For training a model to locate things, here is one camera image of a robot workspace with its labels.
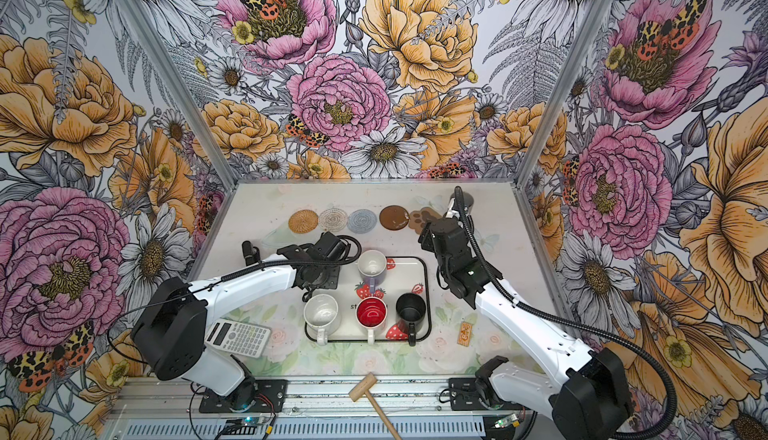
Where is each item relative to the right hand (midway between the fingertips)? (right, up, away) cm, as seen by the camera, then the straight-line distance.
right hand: (436, 232), depth 80 cm
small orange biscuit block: (+8, -28, +3) cm, 29 cm away
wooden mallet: (-18, -37, -6) cm, 42 cm away
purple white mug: (-18, -11, +14) cm, 25 cm away
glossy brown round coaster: (-11, +3, +31) cm, 33 cm away
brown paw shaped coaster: (-2, +2, +31) cm, 31 cm away
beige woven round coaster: (-33, +2, +29) cm, 44 cm away
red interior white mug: (-18, -23, +6) cm, 30 cm away
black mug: (-6, -22, +5) cm, 23 cm away
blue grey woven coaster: (-22, +2, +28) cm, 36 cm away
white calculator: (-51, -29, +2) cm, 58 cm away
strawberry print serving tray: (-8, -14, +14) cm, 21 cm away
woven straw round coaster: (-43, +2, +28) cm, 52 cm away
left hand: (-31, -15, +7) cm, 36 cm away
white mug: (-32, -24, +5) cm, 40 cm away
